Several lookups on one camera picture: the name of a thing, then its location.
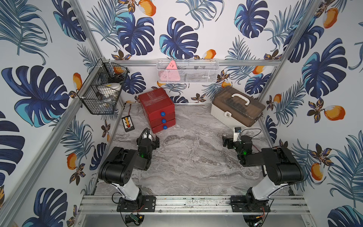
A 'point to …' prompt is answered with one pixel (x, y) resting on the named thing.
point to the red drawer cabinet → (159, 109)
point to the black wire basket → (101, 90)
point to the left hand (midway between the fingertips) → (148, 134)
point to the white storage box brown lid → (237, 107)
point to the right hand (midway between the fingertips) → (231, 135)
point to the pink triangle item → (171, 74)
